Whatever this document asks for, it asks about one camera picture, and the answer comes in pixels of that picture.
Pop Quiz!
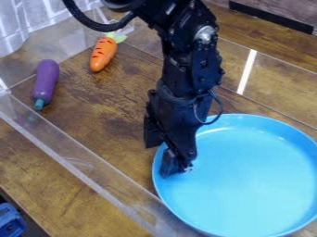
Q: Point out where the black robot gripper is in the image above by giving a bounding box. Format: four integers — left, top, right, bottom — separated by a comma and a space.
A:
142, 89, 214, 179

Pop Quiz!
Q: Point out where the blue round plastic tray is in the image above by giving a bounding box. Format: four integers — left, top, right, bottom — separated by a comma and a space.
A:
153, 114, 317, 237

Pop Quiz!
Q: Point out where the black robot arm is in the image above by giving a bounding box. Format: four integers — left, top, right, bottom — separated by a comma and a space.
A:
103, 0, 225, 177

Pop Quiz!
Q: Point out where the orange toy carrot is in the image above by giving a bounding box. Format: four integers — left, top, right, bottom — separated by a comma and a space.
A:
90, 32, 127, 72

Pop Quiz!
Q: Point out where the purple toy eggplant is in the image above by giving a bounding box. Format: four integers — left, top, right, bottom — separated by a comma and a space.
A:
32, 59, 59, 111

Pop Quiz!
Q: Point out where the blue object at corner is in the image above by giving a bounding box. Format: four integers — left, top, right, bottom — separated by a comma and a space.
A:
0, 203, 26, 237

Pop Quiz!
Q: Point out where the white checkered cloth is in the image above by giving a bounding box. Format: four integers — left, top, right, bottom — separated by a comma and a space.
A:
0, 0, 105, 58

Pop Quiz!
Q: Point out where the clear acrylic enclosure wall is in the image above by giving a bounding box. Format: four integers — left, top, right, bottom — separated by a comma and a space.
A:
0, 4, 317, 237

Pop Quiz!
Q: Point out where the black braided cable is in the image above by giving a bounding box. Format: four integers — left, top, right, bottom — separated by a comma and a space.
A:
61, 0, 138, 33

